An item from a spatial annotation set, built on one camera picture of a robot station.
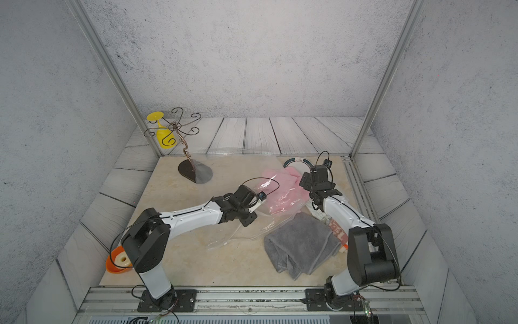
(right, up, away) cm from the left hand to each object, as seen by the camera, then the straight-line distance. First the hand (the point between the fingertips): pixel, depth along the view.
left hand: (255, 213), depth 89 cm
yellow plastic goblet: (-37, +32, -5) cm, 49 cm away
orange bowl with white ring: (-53, -16, -11) cm, 56 cm away
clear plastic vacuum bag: (-4, +18, +21) cm, 28 cm away
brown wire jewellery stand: (-36, +19, +22) cm, 46 cm away
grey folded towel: (+20, -11, -7) cm, 23 cm away
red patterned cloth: (+36, -7, -3) cm, 36 cm away
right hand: (+27, +16, +1) cm, 31 cm away
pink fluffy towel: (+13, +9, +3) cm, 16 cm away
